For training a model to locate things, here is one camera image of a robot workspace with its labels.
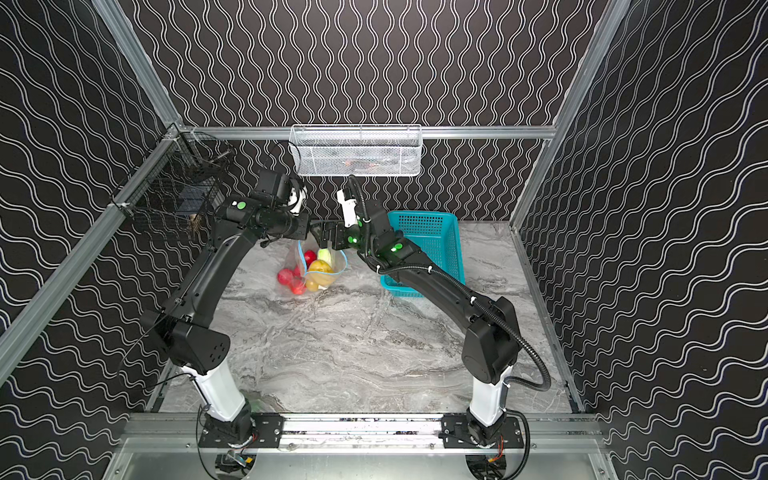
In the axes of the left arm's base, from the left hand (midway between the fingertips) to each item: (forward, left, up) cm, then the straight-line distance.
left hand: (311, 226), depth 79 cm
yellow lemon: (-3, 0, -16) cm, 17 cm away
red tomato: (+1, +14, -24) cm, 28 cm away
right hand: (-1, -4, +1) cm, 5 cm away
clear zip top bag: (-3, +6, -12) cm, 14 cm away
